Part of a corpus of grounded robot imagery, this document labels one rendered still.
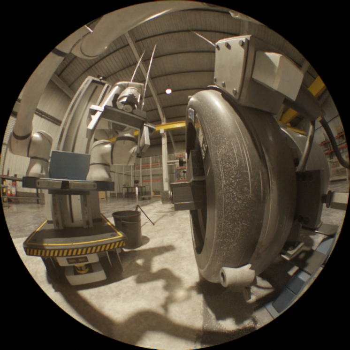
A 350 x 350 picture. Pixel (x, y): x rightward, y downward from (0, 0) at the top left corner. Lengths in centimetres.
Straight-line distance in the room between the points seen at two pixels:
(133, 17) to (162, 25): 761
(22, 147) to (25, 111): 21
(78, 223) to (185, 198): 86
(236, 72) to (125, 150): 69
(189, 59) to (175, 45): 135
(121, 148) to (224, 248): 72
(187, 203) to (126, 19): 43
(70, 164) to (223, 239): 89
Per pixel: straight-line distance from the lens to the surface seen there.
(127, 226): 106
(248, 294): 42
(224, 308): 67
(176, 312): 66
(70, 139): 103
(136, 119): 33
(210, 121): 17
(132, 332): 65
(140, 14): 24
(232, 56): 17
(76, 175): 86
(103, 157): 74
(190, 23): 795
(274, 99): 18
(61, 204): 97
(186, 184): 28
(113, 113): 32
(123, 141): 74
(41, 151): 80
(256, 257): 16
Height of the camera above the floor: 60
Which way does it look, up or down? 7 degrees up
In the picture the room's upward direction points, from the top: 4 degrees counter-clockwise
